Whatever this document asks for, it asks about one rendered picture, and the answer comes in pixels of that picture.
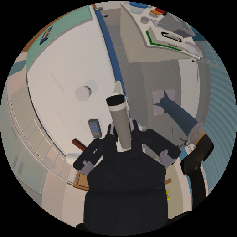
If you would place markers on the beige bedside locker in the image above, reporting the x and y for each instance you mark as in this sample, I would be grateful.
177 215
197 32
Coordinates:
133 40

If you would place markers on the green blanket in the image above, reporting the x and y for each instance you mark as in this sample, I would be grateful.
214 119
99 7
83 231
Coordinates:
55 33

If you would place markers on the small grey metal stand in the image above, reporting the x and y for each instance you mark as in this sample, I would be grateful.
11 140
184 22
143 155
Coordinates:
185 143

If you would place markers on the brown wooden board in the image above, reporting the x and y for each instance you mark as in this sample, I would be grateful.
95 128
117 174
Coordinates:
81 181

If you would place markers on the orange round disc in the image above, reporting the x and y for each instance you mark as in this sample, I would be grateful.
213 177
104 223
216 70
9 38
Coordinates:
155 12

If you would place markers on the grey handset with blue buttons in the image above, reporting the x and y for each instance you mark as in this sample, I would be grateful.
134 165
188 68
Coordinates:
94 128

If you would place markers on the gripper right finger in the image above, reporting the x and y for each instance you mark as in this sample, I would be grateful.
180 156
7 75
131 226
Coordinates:
163 144

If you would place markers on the blue book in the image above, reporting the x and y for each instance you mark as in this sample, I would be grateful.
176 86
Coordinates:
46 35

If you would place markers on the white cot mattress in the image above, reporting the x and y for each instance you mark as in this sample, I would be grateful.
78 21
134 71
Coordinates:
64 64

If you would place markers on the white round cup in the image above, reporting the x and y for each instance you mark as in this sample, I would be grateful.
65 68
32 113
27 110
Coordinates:
82 93

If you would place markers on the grey metal rod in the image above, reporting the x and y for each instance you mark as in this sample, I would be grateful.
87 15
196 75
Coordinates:
209 63

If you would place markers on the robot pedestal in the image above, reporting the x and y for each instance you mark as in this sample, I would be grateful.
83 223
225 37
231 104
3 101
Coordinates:
177 113

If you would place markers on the brown wooden bar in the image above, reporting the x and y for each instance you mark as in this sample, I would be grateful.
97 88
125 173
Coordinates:
79 144

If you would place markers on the teal curtain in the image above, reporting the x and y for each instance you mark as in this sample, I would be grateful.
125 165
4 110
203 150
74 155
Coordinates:
218 101

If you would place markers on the beige cylinder with black band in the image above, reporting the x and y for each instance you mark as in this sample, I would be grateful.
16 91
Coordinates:
120 120

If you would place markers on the red flat item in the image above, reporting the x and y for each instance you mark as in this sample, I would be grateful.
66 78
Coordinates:
160 10

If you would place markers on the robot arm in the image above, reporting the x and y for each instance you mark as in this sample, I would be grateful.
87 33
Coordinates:
200 157

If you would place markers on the blue round lid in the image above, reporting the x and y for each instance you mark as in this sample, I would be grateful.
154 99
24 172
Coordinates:
138 4

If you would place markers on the white cot side rail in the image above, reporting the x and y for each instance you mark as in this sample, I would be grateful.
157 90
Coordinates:
37 140

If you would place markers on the yellow label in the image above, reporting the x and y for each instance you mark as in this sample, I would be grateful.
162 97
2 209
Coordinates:
168 195

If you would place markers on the blue cot side rail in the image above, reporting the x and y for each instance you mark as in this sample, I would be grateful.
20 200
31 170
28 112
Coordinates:
111 51

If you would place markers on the brown headboard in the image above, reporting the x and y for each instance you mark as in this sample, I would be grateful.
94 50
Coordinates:
33 39

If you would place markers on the grey box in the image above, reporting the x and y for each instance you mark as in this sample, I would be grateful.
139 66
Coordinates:
174 25

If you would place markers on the beige nest with green edge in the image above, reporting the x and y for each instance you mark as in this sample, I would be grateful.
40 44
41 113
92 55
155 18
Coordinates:
157 37

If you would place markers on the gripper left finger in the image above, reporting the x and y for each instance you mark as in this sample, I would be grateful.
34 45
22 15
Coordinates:
87 153

